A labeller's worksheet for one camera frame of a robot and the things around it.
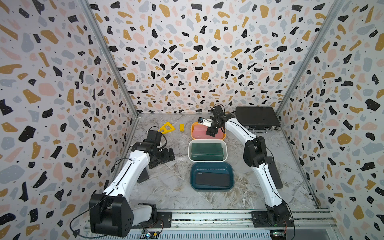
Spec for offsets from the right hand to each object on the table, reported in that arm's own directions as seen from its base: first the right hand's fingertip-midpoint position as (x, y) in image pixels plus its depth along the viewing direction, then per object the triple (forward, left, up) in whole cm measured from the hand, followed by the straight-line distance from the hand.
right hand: (209, 125), depth 106 cm
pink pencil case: (-5, +7, 0) cm, 8 cm away
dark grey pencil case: (-36, -2, -5) cm, 37 cm away
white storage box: (-19, +1, -3) cm, 19 cm away
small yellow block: (+3, +20, -6) cm, 21 cm away
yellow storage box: (-6, +8, +10) cm, 14 cm away
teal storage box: (-30, -10, -4) cm, 32 cm away
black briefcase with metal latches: (+14, -41, -7) cm, 44 cm away
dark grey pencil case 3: (-30, -39, -7) cm, 50 cm away
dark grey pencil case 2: (-37, +37, -2) cm, 52 cm away
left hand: (-30, +22, +6) cm, 38 cm away
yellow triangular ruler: (0, +34, -5) cm, 34 cm away
